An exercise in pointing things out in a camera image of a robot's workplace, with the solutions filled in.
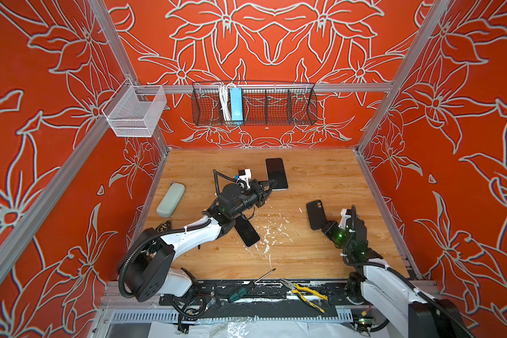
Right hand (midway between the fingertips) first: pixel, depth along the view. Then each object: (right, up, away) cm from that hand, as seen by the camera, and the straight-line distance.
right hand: (319, 219), depth 86 cm
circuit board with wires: (+9, -29, -18) cm, 36 cm away
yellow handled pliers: (-13, -22, -13) cm, 28 cm away
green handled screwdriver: (-31, -22, -14) cm, 41 cm away
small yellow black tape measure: (-66, -3, +1) cm, 66 cm away
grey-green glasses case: (-66, +7, +9) cm, 67 cm away
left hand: (-19, +17, -14) cm, 29 cm away
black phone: (-20, +21, -10) cm, 30 cm away
